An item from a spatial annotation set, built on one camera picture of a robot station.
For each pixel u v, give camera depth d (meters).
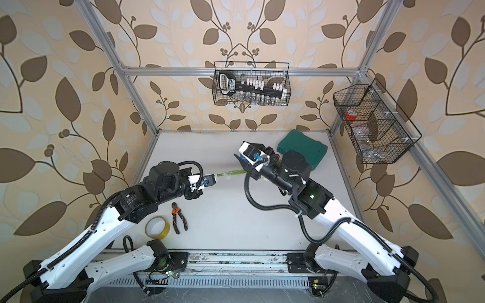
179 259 0.75
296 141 1.12
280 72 0.91
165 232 0.80
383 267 0.38
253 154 0.44
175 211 0.88
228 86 0.87
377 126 0.76
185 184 0.56
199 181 0.54
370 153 0.63
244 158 0.47
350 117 0.82
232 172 0.68
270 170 0.50
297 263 0.72
